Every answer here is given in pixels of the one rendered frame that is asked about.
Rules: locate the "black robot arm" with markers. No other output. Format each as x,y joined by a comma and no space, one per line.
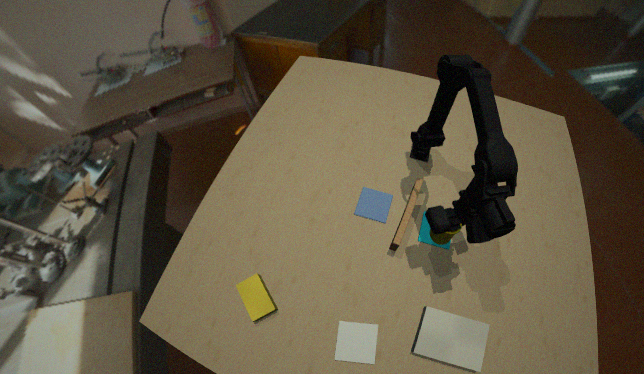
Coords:
495,159

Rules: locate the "yellow rectangular block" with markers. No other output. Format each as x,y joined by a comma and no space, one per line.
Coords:
256,297

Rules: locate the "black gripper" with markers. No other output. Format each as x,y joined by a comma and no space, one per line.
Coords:
445,220

